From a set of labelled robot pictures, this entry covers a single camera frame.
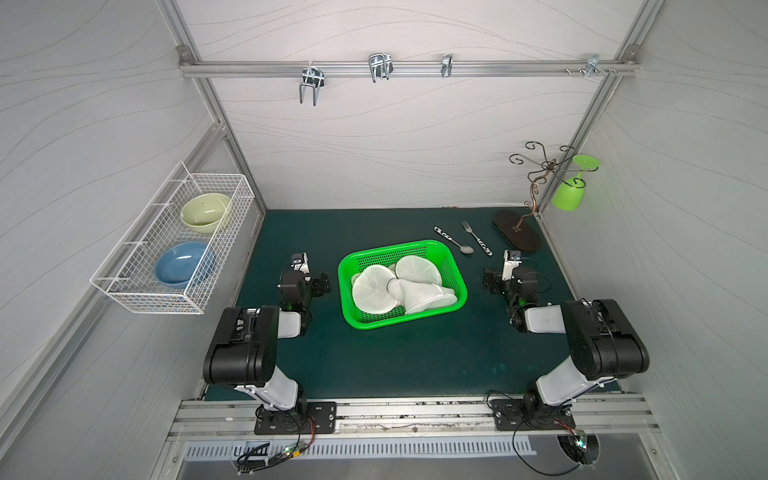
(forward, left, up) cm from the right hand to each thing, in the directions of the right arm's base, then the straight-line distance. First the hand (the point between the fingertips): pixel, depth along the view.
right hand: (504, 267), depth 96 cm
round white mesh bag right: (0, +28, -2) cm, 28 cm away
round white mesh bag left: (-9, +43, -2) cm, 44 cm away
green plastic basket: (+5, +23, +2) cm, 23 cm away
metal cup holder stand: (+21, -11, -5) cm, 24 cm away
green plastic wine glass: (+18, -20, +15) cm, 31 cm away
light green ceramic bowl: (-6, +83, +29) cm, 88 cm away
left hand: (-5, +62, +1) cm, 63 cm away
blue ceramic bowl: (-21, +82, +28) cm, 90 cm away
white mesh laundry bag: (-16, +29, +8) cm, 34 cm away
